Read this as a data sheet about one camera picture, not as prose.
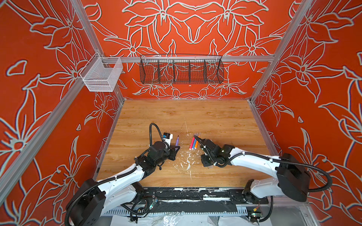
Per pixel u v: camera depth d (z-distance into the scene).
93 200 0.40
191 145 0.92
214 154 0.63
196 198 0.73
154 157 0.62
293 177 0.42
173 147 0.72
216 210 0.70
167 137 0.71
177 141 0.79
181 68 0.98
